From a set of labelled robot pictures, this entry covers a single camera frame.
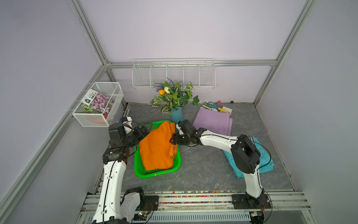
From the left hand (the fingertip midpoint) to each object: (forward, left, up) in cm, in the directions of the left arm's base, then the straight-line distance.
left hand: (149, 128), depth 73 cm
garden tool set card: (+36, -46, -24) cm, 63 cm away
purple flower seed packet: (+14, +26, +8) cm, 31 cm away
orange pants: (-3, -1, -21) cm, 21 cm away
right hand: (+2, -11, -18) cm, 21 cm away
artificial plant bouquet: (+15, -13, +8) cm, 21 cm away
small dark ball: (+42, -64, -27) cm, 82 cm away
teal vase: (+19, -15, -13) cm, 28 cm away
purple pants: (+19, -44, -23) cm, 53 cm away
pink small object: (+43, -53, -27) cm, 74 cm away
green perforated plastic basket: (-17, +6, -21) cm, 27 cm away
